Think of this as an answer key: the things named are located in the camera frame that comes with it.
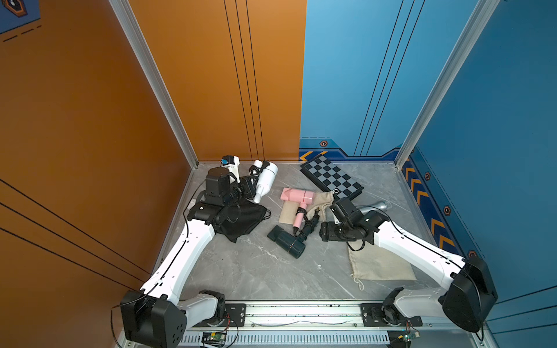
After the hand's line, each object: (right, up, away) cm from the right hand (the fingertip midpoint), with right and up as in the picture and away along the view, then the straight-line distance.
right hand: (328, 233), depth 82 cm
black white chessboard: (+7, +22, +27) cm, 36 cm away
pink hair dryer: (-10, +13, +21) cm, 27 cm away
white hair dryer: (-24, +23, -3) cm, 33 cm away
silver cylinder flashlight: (+27, +9, +17) cm, 33 cm away
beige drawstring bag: (+18, -12, +3) cm, 22 cm away
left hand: (-27, +22, -5) cm, 36 cm away
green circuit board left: (-39, -32, -10) cm, 51 cm away
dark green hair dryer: (-14, -4, +3) cm, 15 cm away
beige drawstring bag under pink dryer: (+2, +11, +22) cm, 24 cm away
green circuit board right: (+24, -30, -12) cm, 41 cm away
